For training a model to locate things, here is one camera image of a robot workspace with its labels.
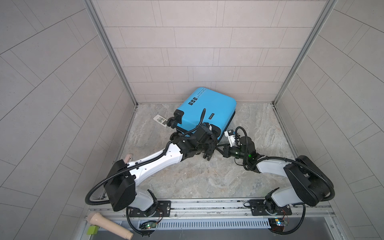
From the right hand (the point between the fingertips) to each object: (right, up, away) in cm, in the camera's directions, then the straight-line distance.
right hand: (215, 148), depth 83 cm
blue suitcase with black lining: (-5, +24, +9) cm, 26 cm away
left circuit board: (-32, -29, -18) cm, 47 cm away
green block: (-55, -31, -18) cm, 66 cm away
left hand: (+1, +3, -6) cm, 7 cm away
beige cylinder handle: (-54, -27, -18) cm, 63 cm away
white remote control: (-36, +15, +21) cm, 45 cm away
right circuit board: (+27, -32, -15) cm, 44 cm away
